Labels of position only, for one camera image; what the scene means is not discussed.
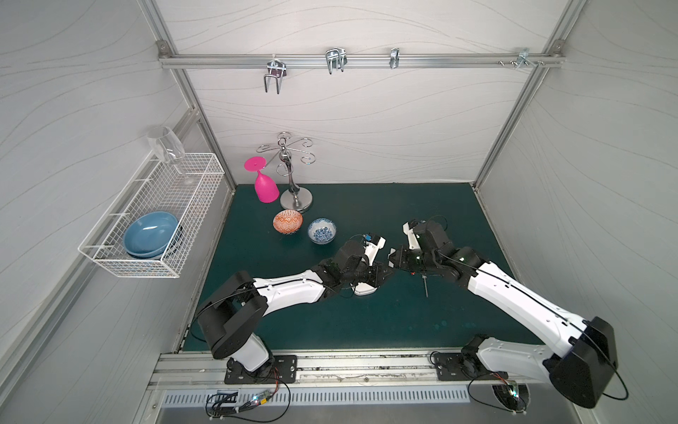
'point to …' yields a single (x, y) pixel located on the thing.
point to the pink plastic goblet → (265, 187)
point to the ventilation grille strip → (198, 397)
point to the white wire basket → (156, 186)
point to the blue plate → (148, 233)
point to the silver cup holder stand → (295, 198)
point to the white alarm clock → (362, 289)
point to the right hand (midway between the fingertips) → (388, 255)
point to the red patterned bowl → (288, 222)
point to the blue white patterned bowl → (321, 230)
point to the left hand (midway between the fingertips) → (396, 273)
